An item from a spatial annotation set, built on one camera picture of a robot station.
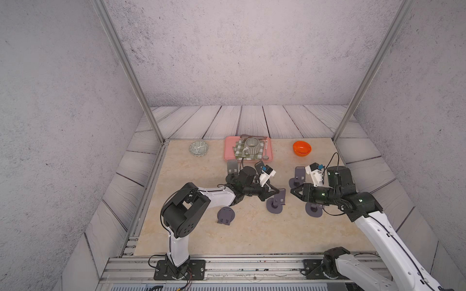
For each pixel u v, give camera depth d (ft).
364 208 1.60
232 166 3.12
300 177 3.12
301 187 2.18
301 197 2.14
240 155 3.65
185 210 1.65
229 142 3.91
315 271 2.33
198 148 3.76
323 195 1.98
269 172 2.54
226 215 2.90
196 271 2.39
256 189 2.52
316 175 2.17
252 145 3.75
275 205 2.80
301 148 3.72
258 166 3.12
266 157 3.65
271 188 2.50
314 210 2.90
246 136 4.02
